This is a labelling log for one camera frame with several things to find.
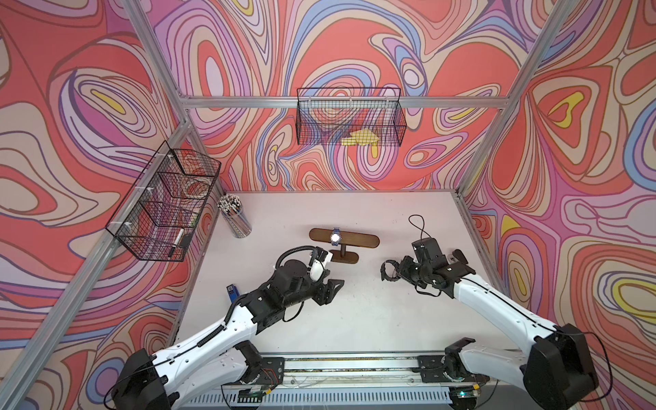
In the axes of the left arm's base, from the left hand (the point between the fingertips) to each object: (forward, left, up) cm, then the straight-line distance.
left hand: (339, 280), depth 73 cm
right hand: (+6, -20, -9) cm, 23 cm away
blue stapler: (+3, +37, -16) cm, 40 cm away
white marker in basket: (+8, +47, +9) cm, 48 cm away
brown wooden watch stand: (+16, -4, -2) cm, 17 cm away
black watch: (+6, -15, -8) cm, 18 cm away
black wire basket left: (+13, +54, +11) cm, 57 cm away
